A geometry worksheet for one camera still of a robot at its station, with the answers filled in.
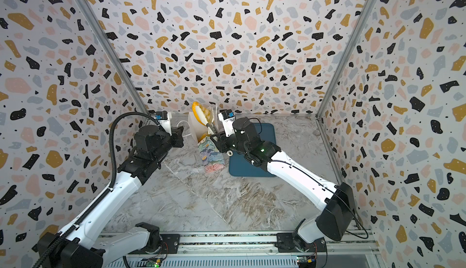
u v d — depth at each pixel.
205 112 0.74
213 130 0.70
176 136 0.66
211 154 0.86
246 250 0.73
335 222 0.40
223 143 0.63
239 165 0.97
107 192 0.46
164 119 0.63
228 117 0.62
